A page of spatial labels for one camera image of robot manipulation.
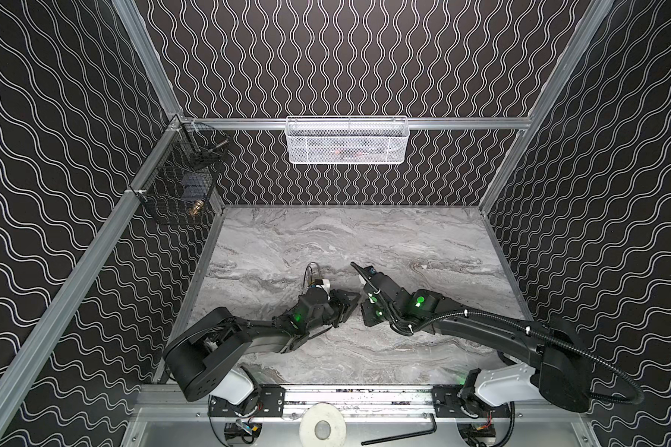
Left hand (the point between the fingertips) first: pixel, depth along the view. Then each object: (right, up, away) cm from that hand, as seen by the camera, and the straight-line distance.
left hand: (372, 302), depth 79 cm
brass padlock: (-21, +6, +22) cm, 31 cm away
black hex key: (+7, -33, -7) cm, 34 cm away
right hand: (-2, -2, +2) cm, 4 cm away
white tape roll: (-14, -28, -5) cm, 31 cm away
